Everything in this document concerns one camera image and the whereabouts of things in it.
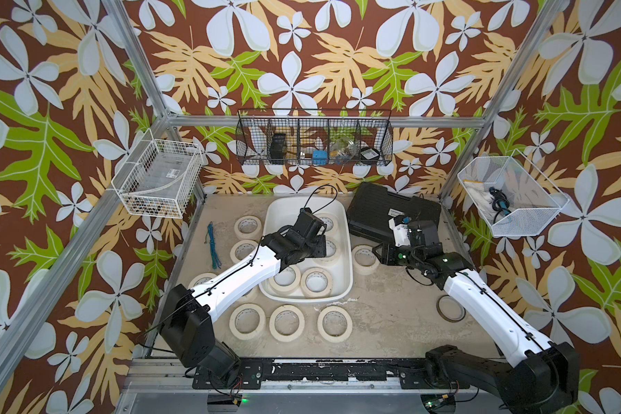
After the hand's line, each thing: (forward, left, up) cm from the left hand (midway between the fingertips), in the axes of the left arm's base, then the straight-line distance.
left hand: (320, 241), depth 82 cm
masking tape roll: (+21, -6, -16) cm, 27 cm away
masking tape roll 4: (-6, +1, -17) cm, 19 cm away
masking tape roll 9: (-20, +11, -19) cm, 30 cm away
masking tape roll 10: (-20, -5, -19) cm, 28 cm away
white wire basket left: (+14, +51, +15) cm, 55 cm away
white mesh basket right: (+5, -62, +14) cm, 64 cm away
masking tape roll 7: (-12, +23, -16) cm, 30 cm away
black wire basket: (+41, +2, +12) cm, 42 cm away
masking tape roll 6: (+19, +30, -18) cm, 40 cm away
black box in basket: (+39, +16, +9) cm, 43 cm away
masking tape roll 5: (+3, -17, -16) cm, 24 cm away
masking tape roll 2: (+7, -6, -16) cm, 19 cm away
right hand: (-2, -18, 0) cm, 18 cm away
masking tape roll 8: (-20, +24, -19) cm, 37 cm away
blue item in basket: (+31, 0, +9) cm, 33 cm away
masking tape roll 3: (-6, +12, -18) cm, 23 cm away
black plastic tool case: (+26, -23, -13) cm, 37 cm away
